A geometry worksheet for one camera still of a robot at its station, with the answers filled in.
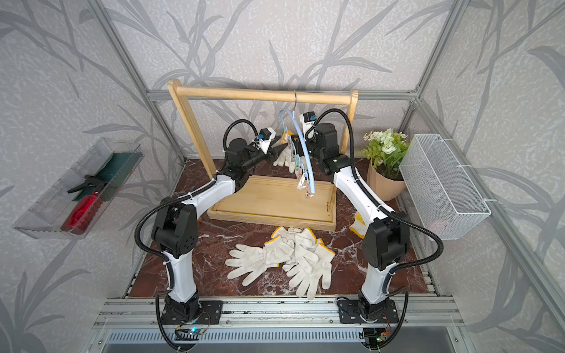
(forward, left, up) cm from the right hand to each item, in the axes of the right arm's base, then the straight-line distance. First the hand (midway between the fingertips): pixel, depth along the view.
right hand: (292, 135), depth 80 cm
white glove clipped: (-1, 0, -18) cm, 18 cm away
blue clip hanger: (+28, +1, -18) cm, 33 cm away
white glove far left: (-35, +16, -34) cm, 51 cm away
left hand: (+1, +4, -3) cm, 5 cm away
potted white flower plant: (-2, -36, -7) cm, 37 cm away
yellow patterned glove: (-20, -28, -35) cm, 49 cm away
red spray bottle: (-31, +57, +1) cm, 65 cm away
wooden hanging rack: (-9, -8, -34) cm, 36 cm away
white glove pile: (-35, -7, -32) cm, 48 cm away
